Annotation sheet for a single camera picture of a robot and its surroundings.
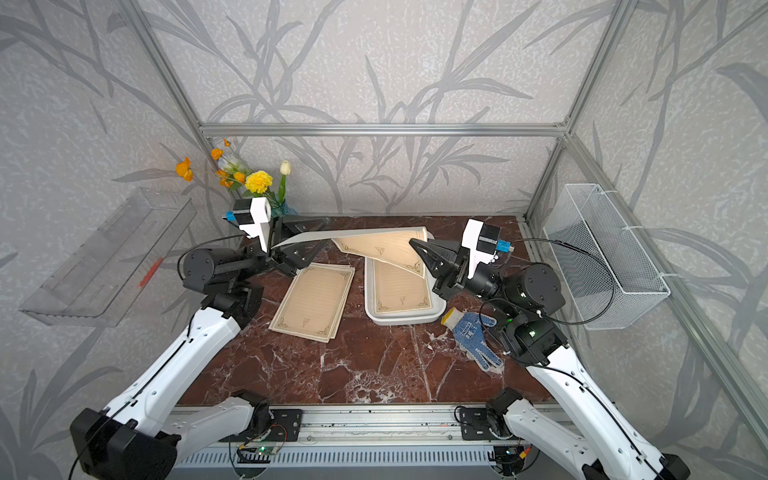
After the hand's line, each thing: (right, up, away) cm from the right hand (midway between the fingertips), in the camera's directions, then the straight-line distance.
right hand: (413, 241), depth 48 cm
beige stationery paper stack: (-4, -17, +51) cm, 54 cm away
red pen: (-58, -8, +17) cm, 61 cm away
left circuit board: (-34, -50, +22) cm, 65 cm away
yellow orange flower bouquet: (-46, +17, +38) cm, 63 cm away
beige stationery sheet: (-30, -20, +45) cm, 58 cm away
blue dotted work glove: (+18, -27, +41) cm, 53 cm away
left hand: (-14, 0, +2) cm, 15 cm away
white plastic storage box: (-2, -23, +42) cm, 48 cm away
